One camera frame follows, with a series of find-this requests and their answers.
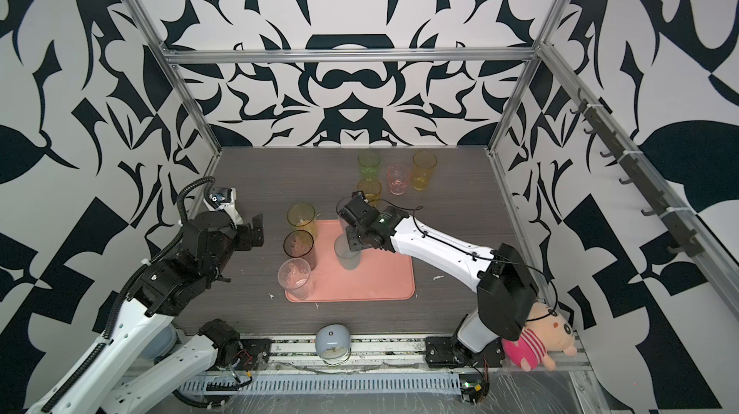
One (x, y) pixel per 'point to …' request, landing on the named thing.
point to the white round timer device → (333, 343)
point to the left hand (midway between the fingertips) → (239, 211)
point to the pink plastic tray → (380, 274)
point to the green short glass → (369, 163)
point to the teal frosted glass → (347, 259)
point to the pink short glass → (397, 176)
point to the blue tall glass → (341, 205)
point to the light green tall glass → (302, 217)
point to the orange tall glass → (422, 164)
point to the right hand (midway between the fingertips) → (358, 235)
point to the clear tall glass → (294, 276)
